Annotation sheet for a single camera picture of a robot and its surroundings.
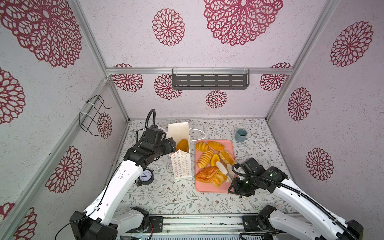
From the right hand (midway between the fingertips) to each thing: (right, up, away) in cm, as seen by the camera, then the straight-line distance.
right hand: (229, 190), depth 73 cm
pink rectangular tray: (-12, +11, +20) cm, 25 cm away
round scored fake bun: (-12, +19, +27) cm, 35 cm away
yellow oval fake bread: (-4, +12, +21) cm, 24 cm away
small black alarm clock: (-45, +2, +15) cm, 48 cm away
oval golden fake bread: (-3, +19, +27) cm, 33 cm away
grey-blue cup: (+16, +26, +31) cm, 44 cm away
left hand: (-30, +20, +4) cm, 37 cm away
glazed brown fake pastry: (-10, +5, +11) cm, 15 cm away
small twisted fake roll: (-2, +2, +12) cm, 13 cm away
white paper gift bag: (-26, +28, +15) cm, 41 cm away
